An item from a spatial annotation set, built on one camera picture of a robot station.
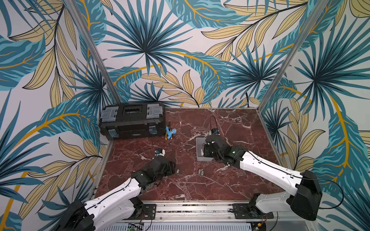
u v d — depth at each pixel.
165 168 0.64
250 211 0.66
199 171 0.86
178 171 0.86
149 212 0.73
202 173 0.86
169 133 1.01
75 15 0.69
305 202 0.39
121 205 0.58
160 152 0.75
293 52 0.84
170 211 0.75
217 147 0.59
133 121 0.88
